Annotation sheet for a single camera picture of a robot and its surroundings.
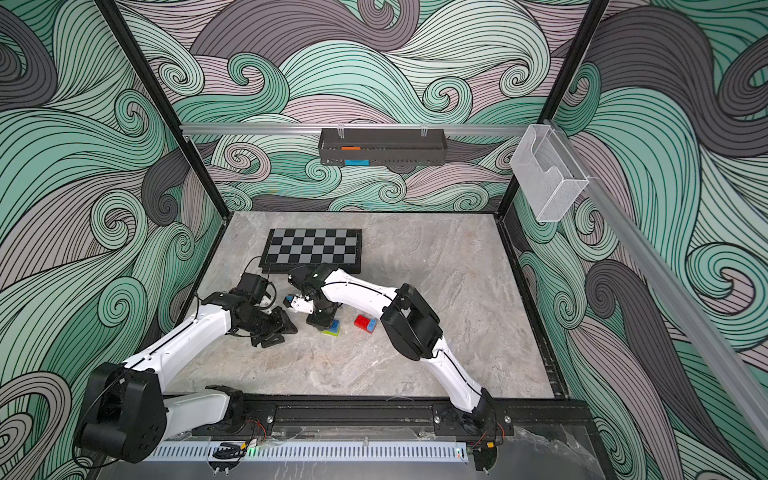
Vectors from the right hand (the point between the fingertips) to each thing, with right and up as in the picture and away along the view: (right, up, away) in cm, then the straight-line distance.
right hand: (328, 318), depth 89 cm
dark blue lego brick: (+3, -2, -3) cm, 4 cm away
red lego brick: (+10, -1, -1) cm, 11 cm away
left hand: (-9, -2, -7) cm, 11 cm away
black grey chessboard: (-17, +20, +15) cm, 31 cm away
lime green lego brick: (+1, -4, -1) cm, 5 cm away
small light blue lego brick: (+13, -2, -1) cm, 13 cm away
